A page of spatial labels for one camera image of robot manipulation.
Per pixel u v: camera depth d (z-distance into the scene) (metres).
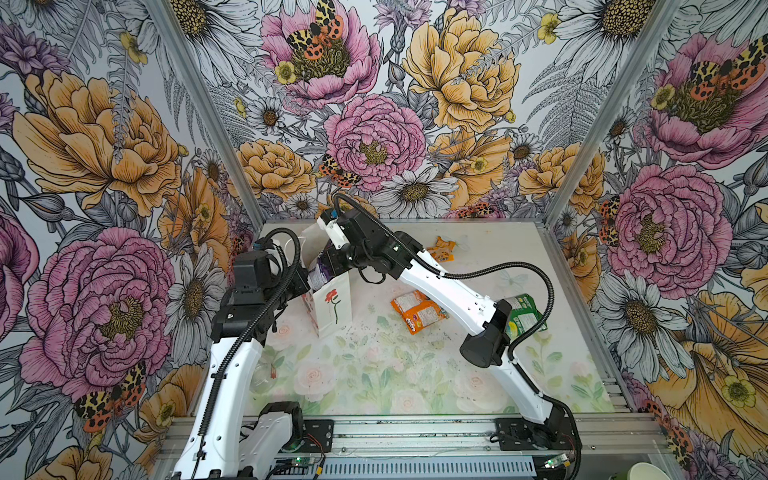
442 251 1.09
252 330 0.46
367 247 0.59
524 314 0.95
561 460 0.71
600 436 0.75
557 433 0.64
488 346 0.58
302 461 0.71
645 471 0.62
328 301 0.78
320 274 0.73
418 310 0.91
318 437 0.73
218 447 0.38
